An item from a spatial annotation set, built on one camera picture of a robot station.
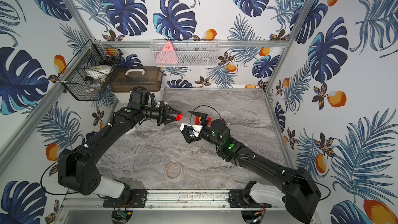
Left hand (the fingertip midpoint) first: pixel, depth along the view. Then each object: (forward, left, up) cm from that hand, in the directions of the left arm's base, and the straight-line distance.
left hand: (179, 111), depth 71 cm
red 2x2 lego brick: (-1, 0, -3) cm, 3 cm away
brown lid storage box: (+34, +42, -12) cm, 56 cm away
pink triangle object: (+35, +12, +6) cm, 38 cm away
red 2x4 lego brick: (+14, -7, -28) cm, 32 cm away
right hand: (-2, -4, -1) cm, 5 cm away
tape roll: (-17, +3, -30) cm, 35 cm away
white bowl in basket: (+18, +44, +6) cm, 48 cm away
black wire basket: (+20, +55, 0) cm, 59 cm away
